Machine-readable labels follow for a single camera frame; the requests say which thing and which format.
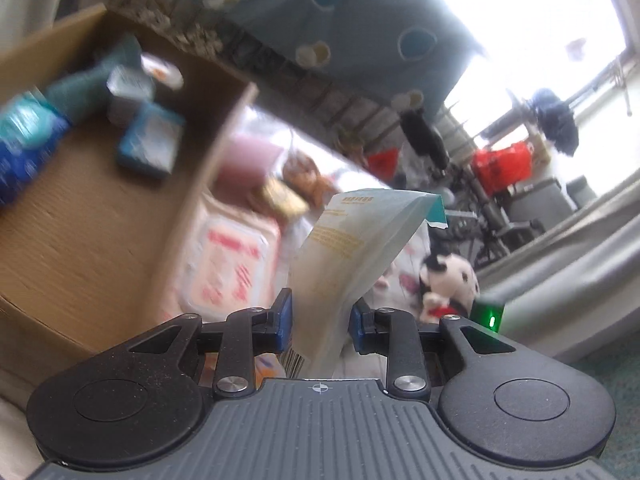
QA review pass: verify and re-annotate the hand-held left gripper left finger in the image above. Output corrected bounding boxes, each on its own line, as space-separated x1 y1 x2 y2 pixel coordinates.
100 288 293 400

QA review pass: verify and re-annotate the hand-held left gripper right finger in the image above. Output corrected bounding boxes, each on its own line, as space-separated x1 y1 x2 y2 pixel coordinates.
350 300 516 402

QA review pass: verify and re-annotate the pale green paper packet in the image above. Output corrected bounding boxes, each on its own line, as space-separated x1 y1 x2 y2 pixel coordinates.
287 189 448 381

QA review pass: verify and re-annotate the pink wet wipes pack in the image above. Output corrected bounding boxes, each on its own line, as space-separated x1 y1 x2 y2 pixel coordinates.
172 195 283 321

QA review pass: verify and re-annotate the pink striped cloth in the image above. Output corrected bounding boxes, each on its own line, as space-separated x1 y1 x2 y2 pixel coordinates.
215 132 286 201

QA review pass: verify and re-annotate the brown cardboard box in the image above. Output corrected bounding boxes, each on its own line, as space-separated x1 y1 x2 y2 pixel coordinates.
0 2 261 356

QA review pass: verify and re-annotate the light blue paper carton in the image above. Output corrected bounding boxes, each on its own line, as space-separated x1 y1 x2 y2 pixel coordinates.
116 102 186 181

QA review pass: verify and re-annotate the white red snack packet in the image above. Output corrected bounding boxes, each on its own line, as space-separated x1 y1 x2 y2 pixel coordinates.
140 52 185 91

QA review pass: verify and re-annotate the teal towel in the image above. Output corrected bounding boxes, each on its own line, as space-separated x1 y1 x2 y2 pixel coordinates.
45 35 143 126

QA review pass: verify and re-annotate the dark blue tissue packet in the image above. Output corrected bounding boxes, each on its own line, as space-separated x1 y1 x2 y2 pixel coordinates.
0 92 71 208

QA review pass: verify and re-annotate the black-haired plush doll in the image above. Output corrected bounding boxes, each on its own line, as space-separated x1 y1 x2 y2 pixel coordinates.
417 252 481 323

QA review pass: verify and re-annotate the light grey fabric cover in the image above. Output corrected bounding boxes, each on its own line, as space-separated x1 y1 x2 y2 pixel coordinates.
475 170 640 361

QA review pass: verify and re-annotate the yellow packet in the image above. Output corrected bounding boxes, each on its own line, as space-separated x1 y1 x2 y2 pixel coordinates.
262 177 308 218

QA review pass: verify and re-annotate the red plastic bag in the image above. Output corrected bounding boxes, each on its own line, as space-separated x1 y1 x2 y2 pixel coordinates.
472 141 533 196

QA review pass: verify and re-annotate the small red bag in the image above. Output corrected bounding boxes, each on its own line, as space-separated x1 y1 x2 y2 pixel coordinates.
367 149 401 181

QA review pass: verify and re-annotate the dark blue hanging garment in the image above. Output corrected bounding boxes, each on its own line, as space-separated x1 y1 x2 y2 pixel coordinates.
530 87 581 156

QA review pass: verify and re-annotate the grey-blue dotted blanket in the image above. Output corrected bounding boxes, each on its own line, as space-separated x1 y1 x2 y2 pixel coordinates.
145 0 488 111

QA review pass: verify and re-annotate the white curtain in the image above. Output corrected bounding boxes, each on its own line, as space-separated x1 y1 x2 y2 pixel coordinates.
0 0 66 56

